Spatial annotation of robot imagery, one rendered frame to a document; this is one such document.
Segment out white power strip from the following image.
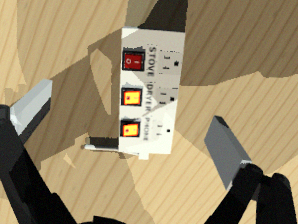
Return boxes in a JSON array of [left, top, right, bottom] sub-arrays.
[[84, 26, 185, 160]]

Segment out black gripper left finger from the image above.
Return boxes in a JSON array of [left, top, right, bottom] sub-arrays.
[[0, 79, 77, 224]]

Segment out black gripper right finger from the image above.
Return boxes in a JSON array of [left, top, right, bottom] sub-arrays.
[[204, 115, 297, 224]]

